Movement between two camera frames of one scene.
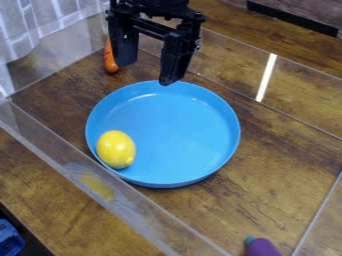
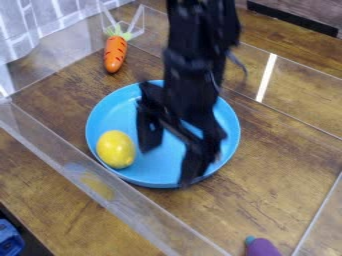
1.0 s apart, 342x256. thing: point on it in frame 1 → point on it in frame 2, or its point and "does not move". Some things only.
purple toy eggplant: (260, 247) does not move
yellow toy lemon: (115, 149) does not move
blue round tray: (186, 130) does not move
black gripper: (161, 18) → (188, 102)
